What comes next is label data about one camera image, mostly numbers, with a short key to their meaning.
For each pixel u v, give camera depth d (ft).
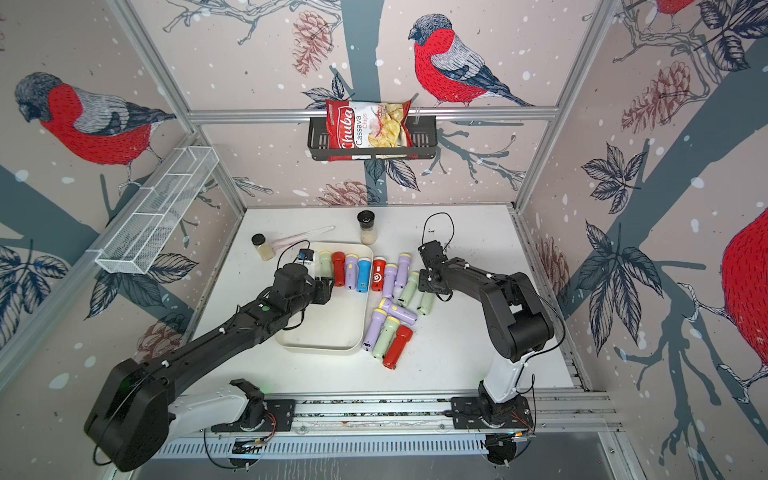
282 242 3.61
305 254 2.44
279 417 2.41
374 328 2.83
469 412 2.40
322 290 2.40
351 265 3.27
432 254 2.55
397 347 2.73
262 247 3.31
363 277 3.15
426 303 2.98
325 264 3.30
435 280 2.34
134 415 1.30
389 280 3.12
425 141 3.09
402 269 3.22
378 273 3.21
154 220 2.50
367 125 2.87
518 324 1.59
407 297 3.03
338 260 3.31
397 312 2.92
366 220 3.33
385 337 2.74
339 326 3.10
